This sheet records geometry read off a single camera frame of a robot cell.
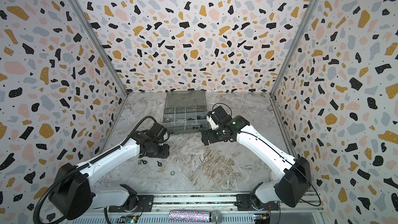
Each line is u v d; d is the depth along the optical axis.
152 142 0.61
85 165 0.43
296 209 0.73
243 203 0.73
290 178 0.39
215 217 0.67
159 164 0.86
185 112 1.03
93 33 0.87
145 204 0.73
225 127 0.55
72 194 0.40
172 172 0.83
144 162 0.87
